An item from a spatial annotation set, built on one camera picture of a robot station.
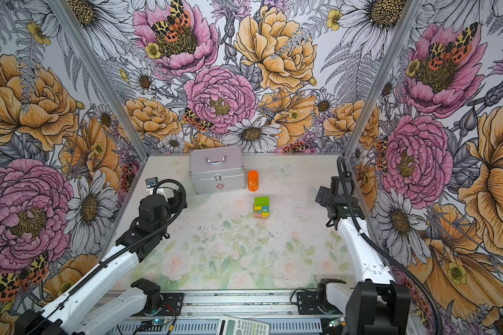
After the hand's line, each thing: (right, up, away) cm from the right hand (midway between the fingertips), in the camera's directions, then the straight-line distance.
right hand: (334, 201), depth 83 cm
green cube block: (-28, -1, +9) cm, 29 cm away
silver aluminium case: (-48, +13, +13) cm, 51 cm away
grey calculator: (-38, -39, -14) cm, 56 cm away
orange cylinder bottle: (-32, +7, +19) cm, 38 cm away
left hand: (-63, +2, -4) cm, 63 cm away
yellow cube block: (-30, -4, +8) cm, 32 cm away
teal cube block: (-26, -4, +10) cm, 29 cm away
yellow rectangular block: (-26, -7, +11) cm, 30 cm away
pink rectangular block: (-30, -8, +11) cm, 33 cm away
